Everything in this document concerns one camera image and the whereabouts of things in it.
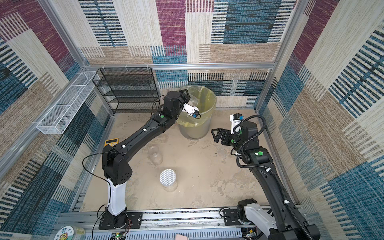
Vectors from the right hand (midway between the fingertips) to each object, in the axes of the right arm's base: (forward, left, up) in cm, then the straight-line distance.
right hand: (220, 134), depth 74 cm
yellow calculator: (+13, +69, -24) cm, 74 cm away
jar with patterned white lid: (-16, +26, -13) cm, 34 cm away
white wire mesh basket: (+7, +77, +9) cm, 77 cm away
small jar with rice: (+17, +13, +7) cm, 23 cm away
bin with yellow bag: (+30, +6, -4) cm, 31 cm away
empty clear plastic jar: (-2, +35, -16) cm, 39 cm away
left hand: (+22, +19, +12) cm, 31 cm away
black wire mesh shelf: (+45, +60, -6) cm, 75 cm away
